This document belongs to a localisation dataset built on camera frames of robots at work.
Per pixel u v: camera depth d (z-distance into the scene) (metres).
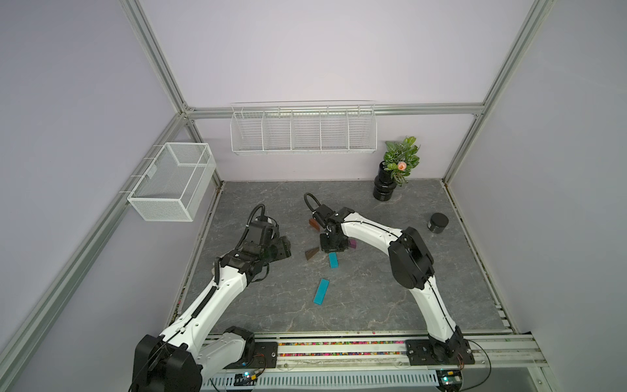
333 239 0.82
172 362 0.38
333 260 0.93
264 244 0.63
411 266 0.57
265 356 0.74
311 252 0.94
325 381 1.58
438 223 0.99
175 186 0.84
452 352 0.64
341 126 1.03
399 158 0.97
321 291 0.85
